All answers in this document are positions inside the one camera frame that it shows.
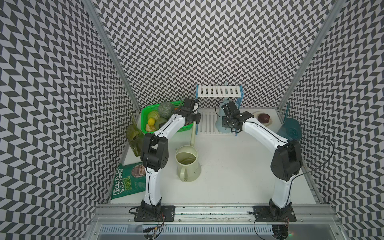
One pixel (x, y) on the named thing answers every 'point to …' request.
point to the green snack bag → (130, 179)
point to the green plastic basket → (146, 111)
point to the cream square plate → (256, 114)
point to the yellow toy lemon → (151, 121)
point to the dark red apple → (263, 118)
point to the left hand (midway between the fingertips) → (197, 117)
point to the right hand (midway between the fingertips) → (228, 122)
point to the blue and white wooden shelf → (205, 119)
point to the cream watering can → (186, 159)
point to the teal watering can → (291, 129)
